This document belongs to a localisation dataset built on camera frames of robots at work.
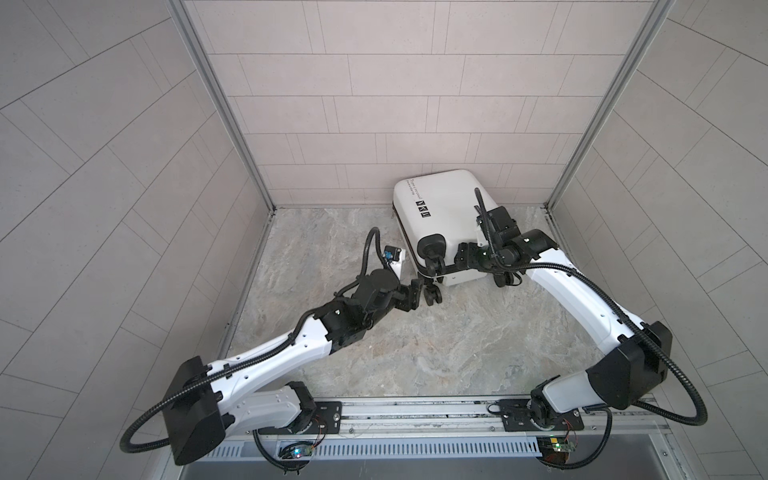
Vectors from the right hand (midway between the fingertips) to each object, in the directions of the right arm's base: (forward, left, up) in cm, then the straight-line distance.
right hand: (462, 261), depth 80 cm
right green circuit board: (-40, -16, -19) cm, 48 cm away
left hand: (-6, +12, +4) cm, 14 cm away
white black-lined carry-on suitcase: (+18, +5, +2) cm, 19 cm away
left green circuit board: (-37, +43, -14) cm, 58 cm away
